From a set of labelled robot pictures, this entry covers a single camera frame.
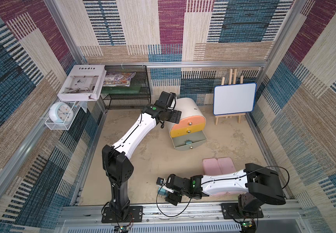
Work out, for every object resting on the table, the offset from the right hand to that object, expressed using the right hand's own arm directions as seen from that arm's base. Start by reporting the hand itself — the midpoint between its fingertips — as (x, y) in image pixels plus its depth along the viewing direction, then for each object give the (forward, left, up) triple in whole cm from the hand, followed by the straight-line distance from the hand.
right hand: (167, 189), depth 79 cm
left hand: (+34, -4, +22) cm, 41 cm away
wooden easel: (+47, -44, +5) cm, 65 cm away
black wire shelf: (+64, +44, +6) cm, 78 cm away
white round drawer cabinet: (+41, -14, +21) cm, 48 cm away
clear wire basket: (+19, +50, +33) cm, 63 cm away
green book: (+53, +30, +25) cm, 66 cm away
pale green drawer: (+29, -19, +4) cm, 35 cm away
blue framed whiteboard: (+55, -46, +15) cm, 73 cm away
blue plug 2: (-1, +3, +1) cm, 4 cm away
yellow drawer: (+29, -8, +14) cm, 33 cm away
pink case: (+13, -32, 0) cm, 34 cm away
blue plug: (+28, -14, +2) cm, 31 cm away
